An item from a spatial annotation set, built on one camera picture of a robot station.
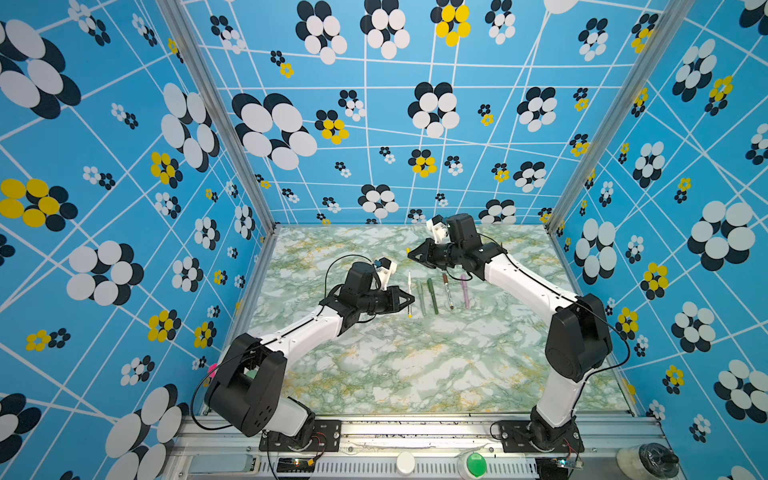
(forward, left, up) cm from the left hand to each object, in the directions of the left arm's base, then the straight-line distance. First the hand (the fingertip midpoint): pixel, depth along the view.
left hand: (416, 299), depth 81 cm
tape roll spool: (-36, -47, -5) cm, 60 cm away
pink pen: (+13, -19, -16) cm, 28 cm away
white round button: (-36, +3, -9) cm, 37 cm away
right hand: (+12, +1, +4) cm, 13 cm away
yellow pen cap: (+14, +2, +5) cm, 15 cm away
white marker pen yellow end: (+4, +1, -17) cm, 17 cm away
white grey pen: (+17, -13, -16) cm, 27 cm away
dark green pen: (+14, -7, -16) cm, 22 cm away
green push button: (-37, -11, -7) cm, 39 cm away
